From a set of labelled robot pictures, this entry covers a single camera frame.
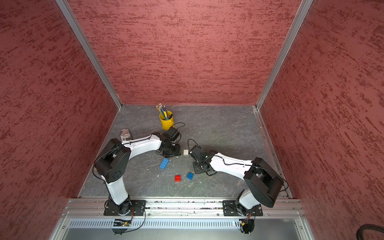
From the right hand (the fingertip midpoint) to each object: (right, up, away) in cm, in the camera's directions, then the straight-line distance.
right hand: (200, 171), depth 86 cm
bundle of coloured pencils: (-25, +38, +12) cm, 47 cm away
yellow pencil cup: (-23, +27, +15) cm, 38 cm away
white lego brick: (-9, +10, +6) cm, 15 cm away
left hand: (-14, +7, +6) cm, 17 cm away
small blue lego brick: (-6, -2, -2) cm, 6 cm away
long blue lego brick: (-22, +4, +2) cm, 22 cm away
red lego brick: (-13, -3, -3) cm, 14 cm away
